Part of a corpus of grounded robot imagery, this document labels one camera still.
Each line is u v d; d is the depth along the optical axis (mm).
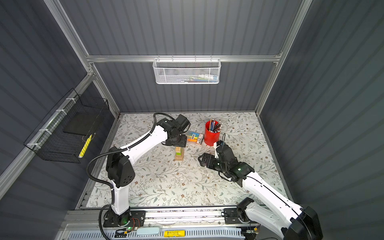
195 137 1049
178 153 899
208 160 708
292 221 398
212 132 889
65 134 720
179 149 867
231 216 730
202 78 919
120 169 478
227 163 587
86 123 753
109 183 528
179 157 928
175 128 627
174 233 680
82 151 667
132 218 722
